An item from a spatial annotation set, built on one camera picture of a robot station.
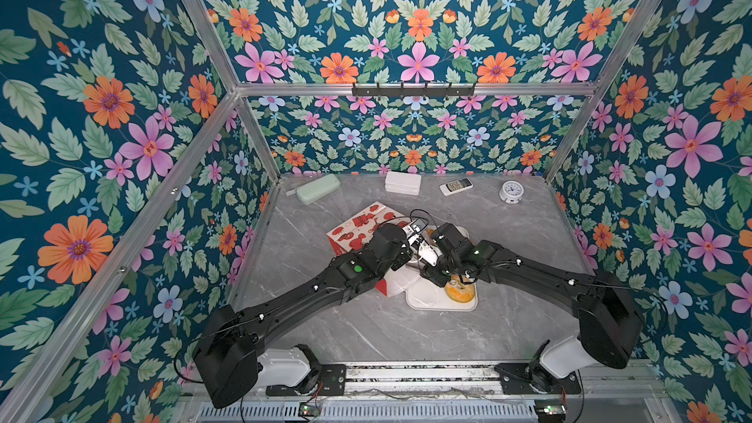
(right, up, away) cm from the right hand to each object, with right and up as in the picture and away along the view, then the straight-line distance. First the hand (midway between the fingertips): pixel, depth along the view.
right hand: (426, 264), depth 84 cm
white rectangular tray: (-1, -11, +6) cm, 12 cm away
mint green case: (-40, +23, +27) cm, 53 cm away
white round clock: (+36, +22, +27) cm, 50 cm away
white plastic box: (-7, +26, +29) cm, 40 cm away
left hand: (-6, +11, -7) cm, 15 cm away
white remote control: (+15, +25, +31) cm, 42 cm away
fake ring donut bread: (+10, -8, +2) cm, 13 cm away
